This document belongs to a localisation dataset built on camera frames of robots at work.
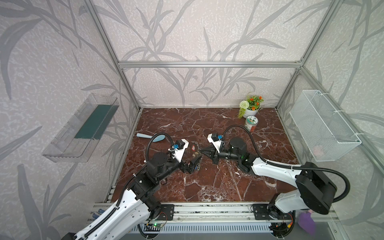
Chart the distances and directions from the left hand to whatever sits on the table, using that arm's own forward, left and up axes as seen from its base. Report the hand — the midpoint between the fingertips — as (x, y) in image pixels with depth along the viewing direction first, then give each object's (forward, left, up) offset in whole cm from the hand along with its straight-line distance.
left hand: (195, 147), depth 68 cm
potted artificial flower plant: (+40, -37, -14) cm, 57 cm away
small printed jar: (+30, -37, -19) cm, 51 cm away
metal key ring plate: (+5, 0, -10) cm, 11 cm away
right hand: (+4, -3, -5) cm, 7 cm away
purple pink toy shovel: (-26, -54, -25) cm, 65 cm away
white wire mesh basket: (+3, -56, +9) cm, 57 cm away
